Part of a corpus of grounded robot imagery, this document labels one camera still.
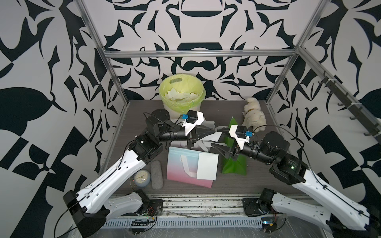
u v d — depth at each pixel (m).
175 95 1.01
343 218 0.41
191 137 0.48
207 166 0.68
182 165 0.71
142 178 0.80
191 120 0.44
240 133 0.43
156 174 0.81
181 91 1.05
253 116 0.97
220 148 0.51
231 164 0.80
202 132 0.50
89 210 0.37
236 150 0.49
